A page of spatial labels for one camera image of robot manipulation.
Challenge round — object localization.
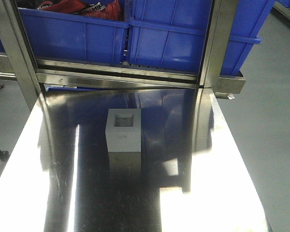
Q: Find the blue bin with red cloth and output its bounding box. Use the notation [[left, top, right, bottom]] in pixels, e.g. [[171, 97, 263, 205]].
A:
[[17, 6, 131, 65]]

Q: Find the large empty blue bin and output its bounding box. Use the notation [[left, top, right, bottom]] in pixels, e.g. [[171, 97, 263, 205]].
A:
[[128, 0, 276, 76]]

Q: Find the row of blue bins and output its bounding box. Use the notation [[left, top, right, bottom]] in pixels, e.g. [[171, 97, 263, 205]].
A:
[[275, 0, 290, 12]]

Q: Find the steel roller rack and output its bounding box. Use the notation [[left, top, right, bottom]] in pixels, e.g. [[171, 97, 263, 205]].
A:
[[0, 0, 247, 112]]

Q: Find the red printed cloth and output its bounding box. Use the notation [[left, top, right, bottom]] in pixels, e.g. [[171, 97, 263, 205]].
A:
[[36, 0, 124, 22]]

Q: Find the steel rack on castors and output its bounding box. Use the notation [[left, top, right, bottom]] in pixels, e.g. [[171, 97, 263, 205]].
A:
[[272, 1, 290, 29]]

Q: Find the grey block with square hole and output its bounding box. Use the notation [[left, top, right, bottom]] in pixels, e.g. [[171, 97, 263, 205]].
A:
[[105, 108, 142, 153]]

